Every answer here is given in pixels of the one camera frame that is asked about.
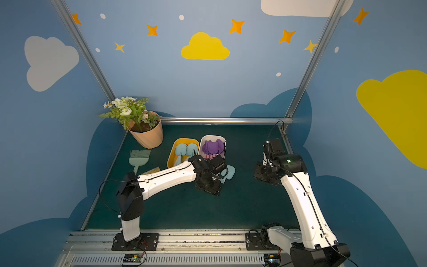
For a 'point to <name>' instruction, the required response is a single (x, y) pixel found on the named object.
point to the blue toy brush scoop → (152, 171)
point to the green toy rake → (139, 157)
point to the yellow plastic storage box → (173, 157)
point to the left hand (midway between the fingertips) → (215, 189)
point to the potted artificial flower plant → (144, 125)
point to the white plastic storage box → (212, 138)
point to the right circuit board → (272, 260)
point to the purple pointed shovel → (221, 146)
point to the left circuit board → (133, 258)
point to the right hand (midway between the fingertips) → (260, 173)
